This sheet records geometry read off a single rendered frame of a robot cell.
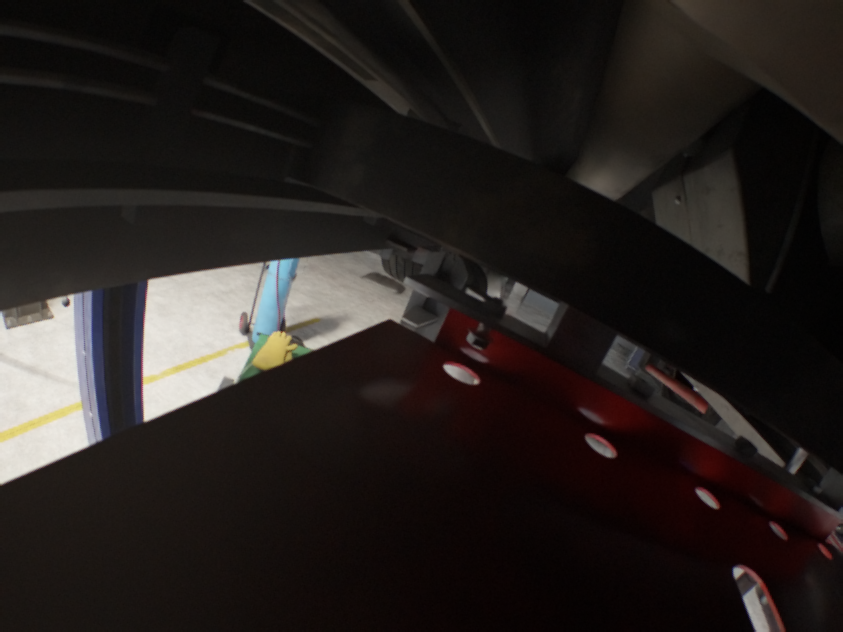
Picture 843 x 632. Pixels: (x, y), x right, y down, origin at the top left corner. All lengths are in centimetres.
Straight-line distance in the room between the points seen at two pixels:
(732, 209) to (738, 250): 4
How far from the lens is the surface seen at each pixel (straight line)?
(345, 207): 29
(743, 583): 48
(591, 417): 33
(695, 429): 30
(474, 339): 27
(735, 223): 40
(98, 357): 149
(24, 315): 352
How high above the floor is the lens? 172
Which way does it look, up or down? 18 degrees down
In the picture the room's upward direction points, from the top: 24 degrees clockwise
